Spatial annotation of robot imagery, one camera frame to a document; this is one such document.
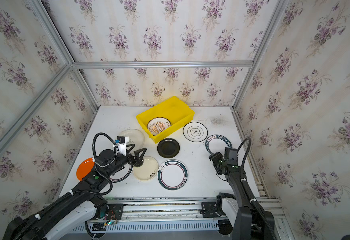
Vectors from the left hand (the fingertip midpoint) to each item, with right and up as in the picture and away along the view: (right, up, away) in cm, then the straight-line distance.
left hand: (140, 145), depth 76 cm
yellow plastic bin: (+20, +19, +37) cm, 46 cm away
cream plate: (+2, -16, +10) cm, 19 cm away
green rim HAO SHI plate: (+47, -2, +23) cm, 53 cm away
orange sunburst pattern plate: (+5, +10, +31) cm, 33 cm away
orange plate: (-36, -16, +11) cm, 41 cm away
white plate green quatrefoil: (+32, +5, +28) cm, 43 cm away
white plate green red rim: (+17, -18, +9) cm, 26 cm away
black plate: (+14, -5, +22) cm, 26 cm away
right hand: (+39, -10, +10) cm, 42 cm away
